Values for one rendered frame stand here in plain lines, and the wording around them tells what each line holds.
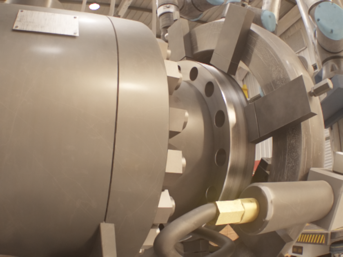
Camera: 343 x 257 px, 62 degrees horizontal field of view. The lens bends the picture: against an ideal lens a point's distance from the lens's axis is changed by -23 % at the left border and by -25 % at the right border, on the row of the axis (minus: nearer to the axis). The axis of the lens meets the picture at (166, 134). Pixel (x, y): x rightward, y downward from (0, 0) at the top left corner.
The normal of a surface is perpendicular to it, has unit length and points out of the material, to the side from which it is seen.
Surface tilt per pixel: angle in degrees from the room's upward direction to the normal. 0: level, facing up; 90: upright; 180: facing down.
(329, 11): 95
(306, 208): 108
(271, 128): 90
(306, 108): 90
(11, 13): 57
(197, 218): 79
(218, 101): 90
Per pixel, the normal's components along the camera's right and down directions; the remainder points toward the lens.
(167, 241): 0.26, -0.19
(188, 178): 0.40, 0.26
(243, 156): 0.50, -0.01
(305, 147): -0.04, -0.14
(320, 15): -0.38, -0.14
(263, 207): -0.86, -0.11
